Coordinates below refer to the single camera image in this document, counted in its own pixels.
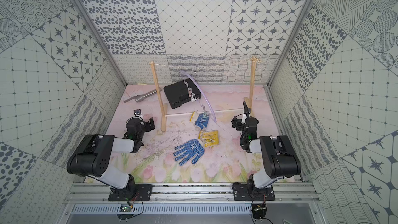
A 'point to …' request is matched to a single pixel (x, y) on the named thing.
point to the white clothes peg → (193, 99)
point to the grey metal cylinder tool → (139, 98)
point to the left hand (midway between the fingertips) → (148, 118)
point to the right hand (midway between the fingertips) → (243, 118)
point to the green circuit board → (125, 208)
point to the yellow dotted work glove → (210, 135)
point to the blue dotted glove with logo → (202, 121)
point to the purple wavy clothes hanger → (202, 92)
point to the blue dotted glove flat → (192, 147)
